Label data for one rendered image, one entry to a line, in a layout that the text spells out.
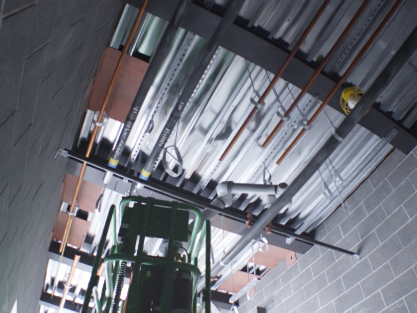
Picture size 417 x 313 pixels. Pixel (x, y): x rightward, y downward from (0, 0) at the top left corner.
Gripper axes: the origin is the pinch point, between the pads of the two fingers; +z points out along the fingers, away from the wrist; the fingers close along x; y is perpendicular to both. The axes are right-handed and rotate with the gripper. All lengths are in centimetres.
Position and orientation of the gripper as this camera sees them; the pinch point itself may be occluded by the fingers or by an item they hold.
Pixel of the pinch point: (268, 182)
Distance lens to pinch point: 306.9
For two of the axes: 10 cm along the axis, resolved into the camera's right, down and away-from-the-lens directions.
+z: 0.0, -6.1, 8.0
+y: -4.6, 7.1, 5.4
